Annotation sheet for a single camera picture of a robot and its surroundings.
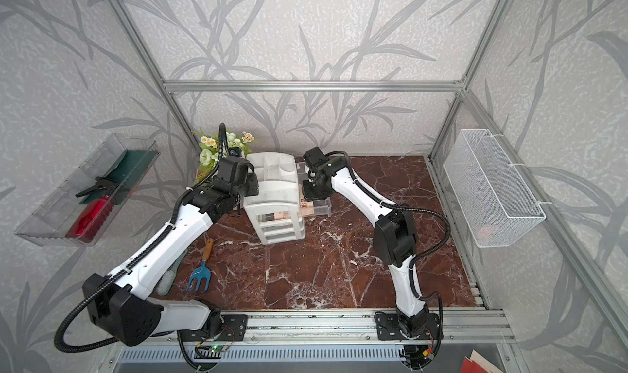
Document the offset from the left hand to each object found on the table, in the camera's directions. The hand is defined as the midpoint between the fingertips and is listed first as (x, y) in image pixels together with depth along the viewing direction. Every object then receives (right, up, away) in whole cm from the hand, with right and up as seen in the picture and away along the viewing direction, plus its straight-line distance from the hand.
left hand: (252, 179), depth 79 cm
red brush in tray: (-32, -11, -22) cm, 40 cm away
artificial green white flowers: (-17, +10, +5) cm, 20 cm away
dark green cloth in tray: (-35, +2, -7) cm, 36 cm away
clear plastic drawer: (+23, -10, +1) cm, 25 cm away
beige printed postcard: (+17, -10, +6) cm, 21 cm away
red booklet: (+67, -52, -12) cm, 86 cm away
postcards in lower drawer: (+8, -14, +11) cm, 20 cm away
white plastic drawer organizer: (+7, 0, +6) cm, 9 cm away
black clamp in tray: (-37, -1, -13) cm, 40 cm away
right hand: (+17, -6, +9) cm, 20 cm away
